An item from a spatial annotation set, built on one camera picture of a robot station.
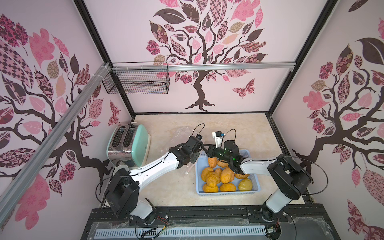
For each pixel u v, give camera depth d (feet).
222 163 2.69
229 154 2.24
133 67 2.95
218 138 2.57
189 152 2.04
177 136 3.03
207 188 2.55
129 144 2.66
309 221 2.37
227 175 2.55
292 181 1.50
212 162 2.87
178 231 2.29
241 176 2.68
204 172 2.73
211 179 2.49
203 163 3.03
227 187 2.55
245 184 2.61
